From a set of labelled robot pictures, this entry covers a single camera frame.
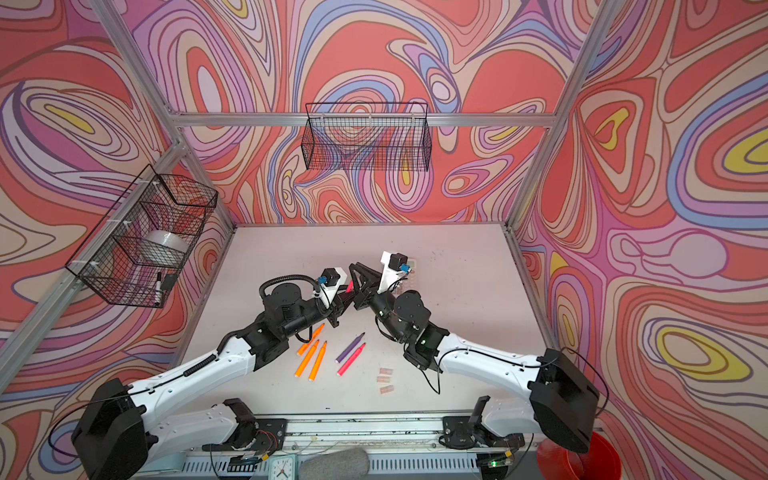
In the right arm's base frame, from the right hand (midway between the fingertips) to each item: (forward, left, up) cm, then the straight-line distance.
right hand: (350, 278), depth 70 cm
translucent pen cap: (-12, -7, -29) cm, 33 cm away
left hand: (+1, -2, -4) cm, 4 cm away
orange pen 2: (-10, +12, -27) cm, 31 cm away
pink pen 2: (-12, +5, -28) cm, 31 cm away
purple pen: (-7, +4, -27) cm, 29 cm away
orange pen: (-9, +16, -27) cm, 33 cm away
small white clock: (-34, +17, -26) cm, 46 cm away
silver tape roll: (+11, +46, +4) cm, 47 cm away
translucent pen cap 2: (-15, -7, -29) cm, 33 cm away
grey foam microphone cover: (-34, +2, -25) cm, 42 cm away
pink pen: (-3, 0, +1) cm, 4 cm away
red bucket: (-35, -57, -28) cm, 73 cm away
